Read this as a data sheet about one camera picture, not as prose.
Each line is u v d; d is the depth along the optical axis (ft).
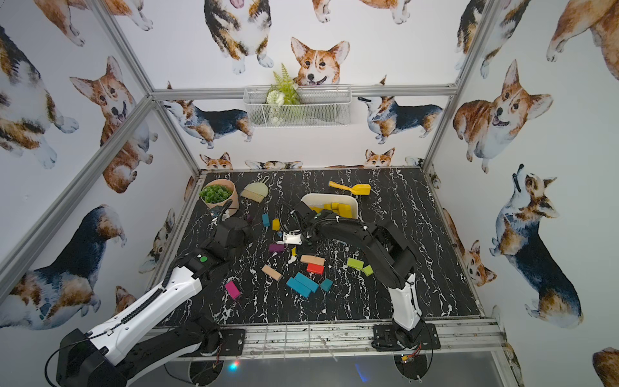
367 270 2.89
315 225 2.13
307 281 2.82
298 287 2.76
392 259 1.65
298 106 2.85
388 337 2.41
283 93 2.68
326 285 2.76
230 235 1.88
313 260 2.95
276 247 3.14
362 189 3.70
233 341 2.43
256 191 3.70
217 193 3.17
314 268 2.88
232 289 2.74
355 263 2.92
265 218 3.30
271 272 2.89
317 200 3.49
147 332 1.50
